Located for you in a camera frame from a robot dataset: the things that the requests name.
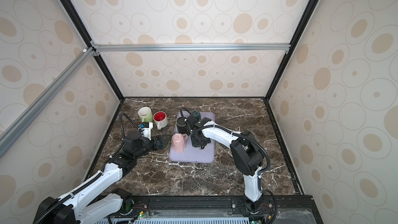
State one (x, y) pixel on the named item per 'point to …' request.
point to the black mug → (181, 125)
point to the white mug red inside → (160, 119)
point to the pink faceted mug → (178, 142)
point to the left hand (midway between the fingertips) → (170, 135)
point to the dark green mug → (196, 113)
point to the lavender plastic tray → (193, 154)
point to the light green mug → (145, 114)
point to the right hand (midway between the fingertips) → (199, 143)
